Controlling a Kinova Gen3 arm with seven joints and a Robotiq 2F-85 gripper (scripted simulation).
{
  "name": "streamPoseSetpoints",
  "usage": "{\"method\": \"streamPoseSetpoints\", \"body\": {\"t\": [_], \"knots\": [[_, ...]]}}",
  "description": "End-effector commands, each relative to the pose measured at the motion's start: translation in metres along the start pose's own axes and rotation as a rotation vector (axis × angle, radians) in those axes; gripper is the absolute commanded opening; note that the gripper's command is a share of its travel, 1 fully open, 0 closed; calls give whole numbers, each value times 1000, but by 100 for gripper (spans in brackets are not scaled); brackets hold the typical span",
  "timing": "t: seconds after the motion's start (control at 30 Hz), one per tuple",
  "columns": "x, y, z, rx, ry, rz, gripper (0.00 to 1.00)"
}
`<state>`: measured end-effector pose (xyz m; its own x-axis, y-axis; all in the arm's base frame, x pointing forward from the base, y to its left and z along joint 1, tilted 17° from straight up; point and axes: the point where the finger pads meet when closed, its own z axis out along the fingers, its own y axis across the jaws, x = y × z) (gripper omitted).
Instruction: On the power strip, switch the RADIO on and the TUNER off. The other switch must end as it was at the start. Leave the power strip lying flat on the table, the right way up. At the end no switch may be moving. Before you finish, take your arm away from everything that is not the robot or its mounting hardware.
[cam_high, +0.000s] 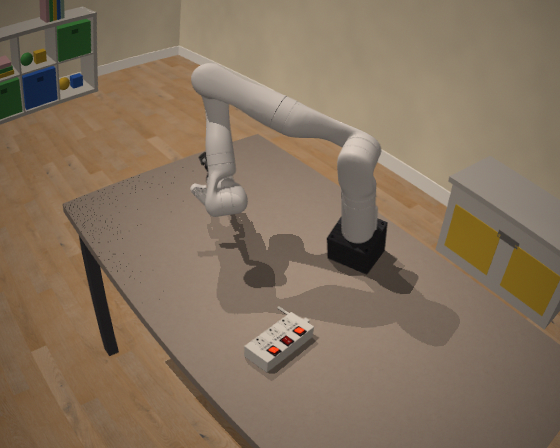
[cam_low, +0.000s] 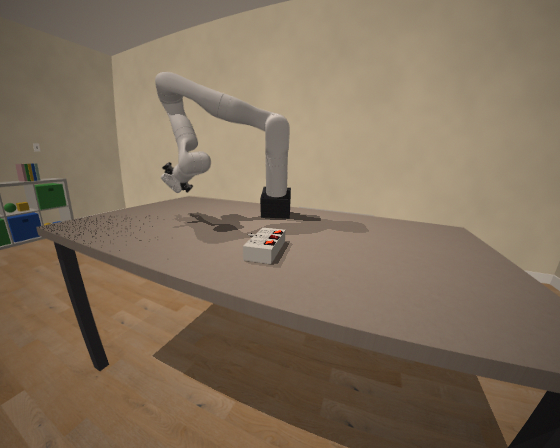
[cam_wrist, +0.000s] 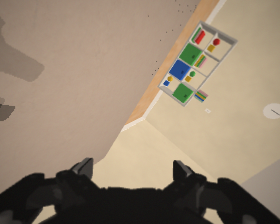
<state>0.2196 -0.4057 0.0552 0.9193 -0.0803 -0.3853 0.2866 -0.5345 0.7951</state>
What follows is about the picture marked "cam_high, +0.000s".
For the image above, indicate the white power strip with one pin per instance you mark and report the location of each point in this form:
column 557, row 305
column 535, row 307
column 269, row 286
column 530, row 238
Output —
column 279, row 341

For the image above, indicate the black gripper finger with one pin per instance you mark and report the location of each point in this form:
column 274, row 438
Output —
column 203, row 160

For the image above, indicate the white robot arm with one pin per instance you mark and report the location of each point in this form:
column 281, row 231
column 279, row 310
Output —
column 355, row 165

